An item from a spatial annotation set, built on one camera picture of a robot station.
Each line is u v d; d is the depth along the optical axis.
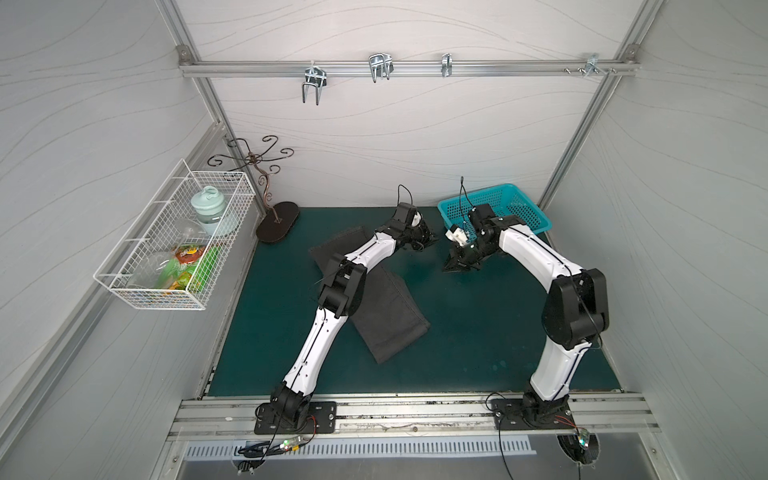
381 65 0.77
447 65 0.78
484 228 0.68
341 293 0.66
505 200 1.18
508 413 0.73
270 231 1.11
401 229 0.88
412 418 0.75
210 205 0.65
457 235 0.86
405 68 0.79
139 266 0.59
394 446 0.70
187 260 0.65
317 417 0.74
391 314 0.90
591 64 0.76
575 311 0.51
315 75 0.78
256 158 0.92
